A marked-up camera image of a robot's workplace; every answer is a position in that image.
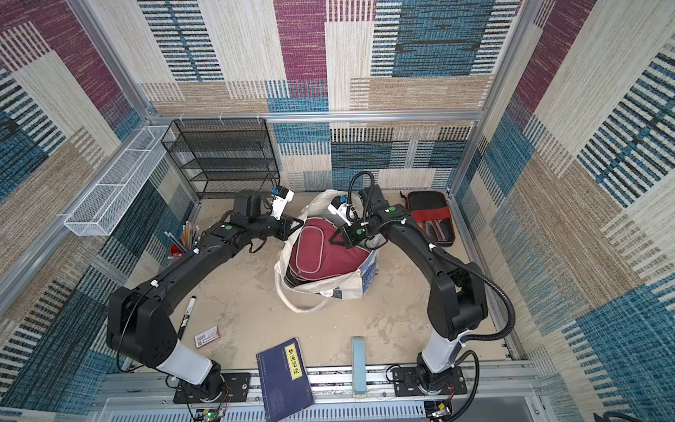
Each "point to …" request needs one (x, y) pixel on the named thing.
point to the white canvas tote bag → (363, 286)
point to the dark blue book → (285, 385)
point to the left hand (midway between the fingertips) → (304, 222)
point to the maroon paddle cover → (313, 257)
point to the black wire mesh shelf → (224, 155)
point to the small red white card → (206, 337)
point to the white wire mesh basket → (103, 207)
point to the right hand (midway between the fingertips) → (338, 241)
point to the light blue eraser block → (359, 362)
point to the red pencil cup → (188, 244)
